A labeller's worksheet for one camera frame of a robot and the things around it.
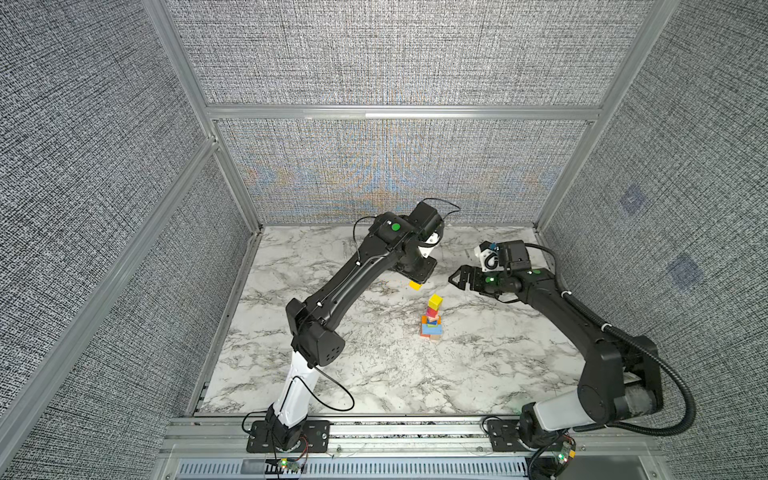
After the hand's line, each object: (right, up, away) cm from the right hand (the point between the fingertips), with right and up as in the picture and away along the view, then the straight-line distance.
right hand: (462, 280), depth 87 cm
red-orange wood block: (-11, -17, +2) cm, 20 cm away
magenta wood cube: (-9, -11, 0) cm, 14 cm away
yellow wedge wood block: (-16, 0, -18) cm, 24 cm away
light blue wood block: (-10, -15, +2) cm, 19 cm away
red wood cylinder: (-9, -9, -2) cm, 13 cm away
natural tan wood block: (-7, -17, +2) cm, 19 cm away
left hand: (-13, +2, -10) cm, 16 cm away
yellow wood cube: (-9, -5, -6) cm, 12 cm away
